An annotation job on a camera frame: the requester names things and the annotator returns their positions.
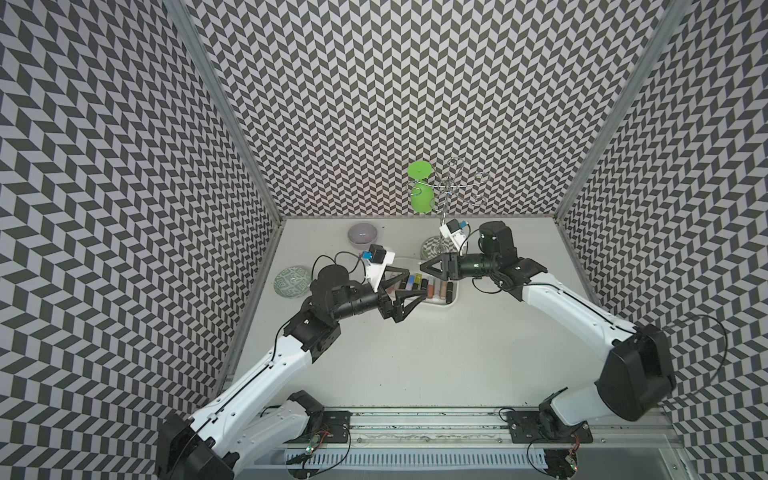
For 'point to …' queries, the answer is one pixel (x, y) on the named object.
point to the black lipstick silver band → (449, 292)
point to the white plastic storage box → (436, 301)
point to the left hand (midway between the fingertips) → (414, 285)
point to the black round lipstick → (424, 284)
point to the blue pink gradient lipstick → (410, 283)
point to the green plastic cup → (422, 192)
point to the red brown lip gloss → (430, 290)
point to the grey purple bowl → (362, 235)
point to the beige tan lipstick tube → (443, 289)
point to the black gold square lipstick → (418, 279)
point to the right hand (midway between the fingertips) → (426, 272)
